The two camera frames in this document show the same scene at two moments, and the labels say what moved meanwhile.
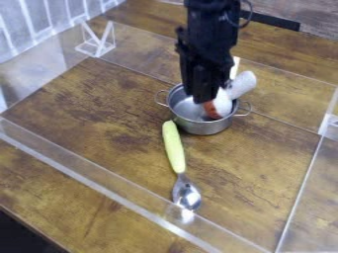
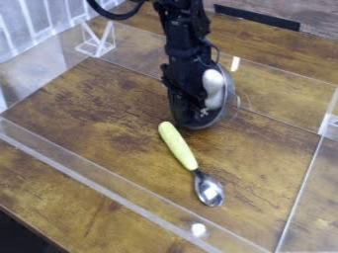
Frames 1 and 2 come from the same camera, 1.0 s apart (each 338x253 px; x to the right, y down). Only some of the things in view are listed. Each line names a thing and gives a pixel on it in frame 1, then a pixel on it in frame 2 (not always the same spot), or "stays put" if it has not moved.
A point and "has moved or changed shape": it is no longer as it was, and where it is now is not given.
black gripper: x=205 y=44 → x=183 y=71
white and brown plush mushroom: x=237 y=88 has moved or changed shape
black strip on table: x=272 y=20 stays put
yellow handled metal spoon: x=186 y=196 → x=209 y=187
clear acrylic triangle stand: x=93 y=45 stays put
